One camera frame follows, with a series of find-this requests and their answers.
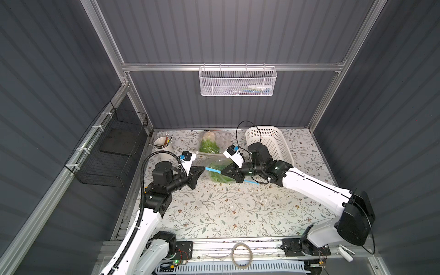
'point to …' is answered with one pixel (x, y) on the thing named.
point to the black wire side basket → (104, 155)
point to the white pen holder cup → (162, 143)
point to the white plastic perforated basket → (272, 137)
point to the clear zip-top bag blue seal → (220, 158)
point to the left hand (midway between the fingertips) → (204, 169)
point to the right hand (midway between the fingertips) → (225, 171)
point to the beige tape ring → (251, 252)
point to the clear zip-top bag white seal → (223, 138)
